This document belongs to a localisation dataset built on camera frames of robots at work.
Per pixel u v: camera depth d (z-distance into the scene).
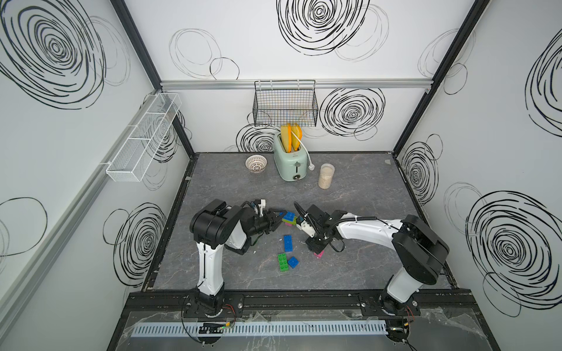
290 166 0.99
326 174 0.99
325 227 0.66
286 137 1.00
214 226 0.53
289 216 0.89
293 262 0.82
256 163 1.12
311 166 1.08
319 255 0.83
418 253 0.45
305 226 0.81
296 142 0.99
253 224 0.81
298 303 0.75
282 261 0.82
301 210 0.72
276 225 0.87
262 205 0.90
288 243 0.87
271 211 0.87
